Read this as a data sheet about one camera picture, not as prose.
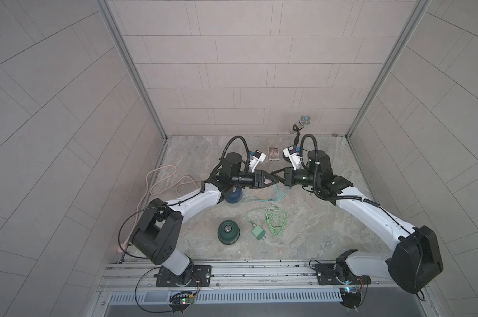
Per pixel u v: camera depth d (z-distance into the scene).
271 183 0.72
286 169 0.69
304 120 0.85
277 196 0.91
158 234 0.43
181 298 0.65
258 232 0.80
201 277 0.71
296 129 0.95
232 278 0.71
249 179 0.68
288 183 0.66
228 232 0.72
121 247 0.42
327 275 0.71
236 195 0.83
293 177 0.66
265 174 0.69
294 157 0.69
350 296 0.69
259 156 0.72
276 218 0.85
